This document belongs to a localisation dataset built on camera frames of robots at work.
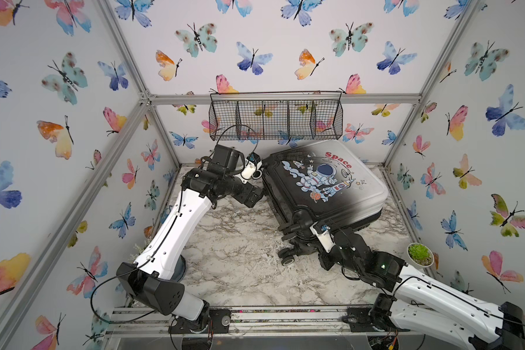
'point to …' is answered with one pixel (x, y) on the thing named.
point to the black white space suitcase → (327, 181)
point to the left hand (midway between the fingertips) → (251, 185)
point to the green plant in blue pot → (181, 269)
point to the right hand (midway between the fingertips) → (316, 241)
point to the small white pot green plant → (420, 255)
